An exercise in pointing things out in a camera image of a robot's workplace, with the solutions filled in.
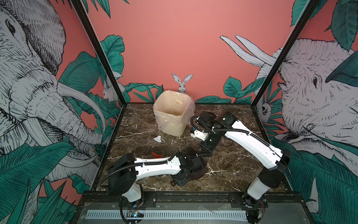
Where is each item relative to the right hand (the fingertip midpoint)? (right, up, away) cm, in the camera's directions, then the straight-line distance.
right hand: (203, 148), depth 70 cm
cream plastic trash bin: (-14, +7, +19) cm, 25 cm away
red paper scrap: (-29, -10, +22) cm, 38 cm away
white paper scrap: (-28, 0, +28) cm, 39 cm away
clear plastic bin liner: (-18, +23, +33) cm, 44 cm away
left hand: (-12, -19, +6) cm, 23 cm away
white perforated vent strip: (-15, -34, 0) cm, 38 cm away
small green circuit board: (-35, -34, 0) cm, 48 cm away
